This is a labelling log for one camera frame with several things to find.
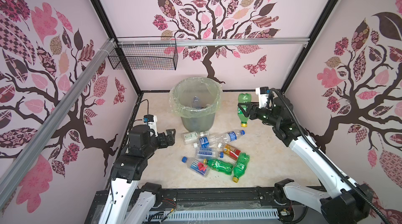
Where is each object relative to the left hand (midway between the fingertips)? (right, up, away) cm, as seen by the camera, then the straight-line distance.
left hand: (167, 134), depth 70 cm
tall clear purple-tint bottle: (+12, +15, +27) cm, 33 cm away
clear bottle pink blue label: (+13, -18, +9) cm, 24 cm away
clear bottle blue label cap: (+32, -5, +20) cm, 38 cm away
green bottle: (+36, +17, +3) cm, 40 cm away
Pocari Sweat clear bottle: (+18, -7, +17) cm, 26 cm away
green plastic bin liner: (+4, +22, +22) cm, 31 cm away
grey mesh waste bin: (+14, +2, +21) cm, 26 cm away
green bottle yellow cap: (+35, -19, +7) cm, 41 cm away
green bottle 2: (+24, -18, +8) cm, 31 cm away
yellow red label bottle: (+32, -12, +14) cm, 37 cm away
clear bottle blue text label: (+20, -13, +13) cm, 27 cm away
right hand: (+35, +15, +1) cm, 38 cm away
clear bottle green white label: (+10, -5, +19) cm, 22 cm away
